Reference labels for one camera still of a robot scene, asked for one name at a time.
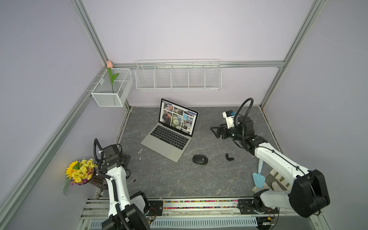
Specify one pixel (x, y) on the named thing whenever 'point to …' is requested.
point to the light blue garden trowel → (258, 179)
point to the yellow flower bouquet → (79, 172)
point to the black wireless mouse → (200, 159)
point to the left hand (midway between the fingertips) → (123, 166)
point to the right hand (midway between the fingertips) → (215, 126)
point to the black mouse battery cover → (229, 159)
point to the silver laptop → (176, 128)
